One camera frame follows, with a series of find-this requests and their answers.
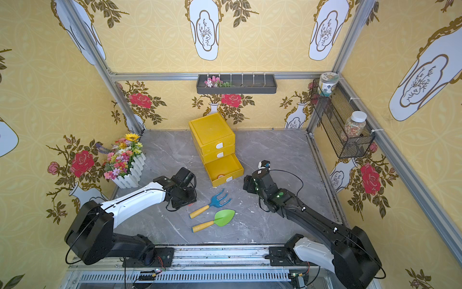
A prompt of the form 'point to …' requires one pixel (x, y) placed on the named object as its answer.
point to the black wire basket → (333, 111)
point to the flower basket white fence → (124, 162)
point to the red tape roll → (220, 176)
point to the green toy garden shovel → (222, 217)
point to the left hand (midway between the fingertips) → (187, 198)
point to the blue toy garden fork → (215, 203)
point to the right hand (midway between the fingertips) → (253, 177)
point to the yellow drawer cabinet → (215, 141)
